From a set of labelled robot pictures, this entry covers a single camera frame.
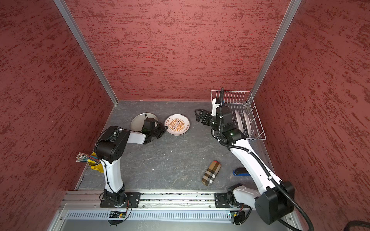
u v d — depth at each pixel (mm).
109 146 536
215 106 679
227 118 550
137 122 1051
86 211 712
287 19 756
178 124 1057
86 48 874
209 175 793
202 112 656
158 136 924
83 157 725
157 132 900
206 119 659
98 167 769
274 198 379
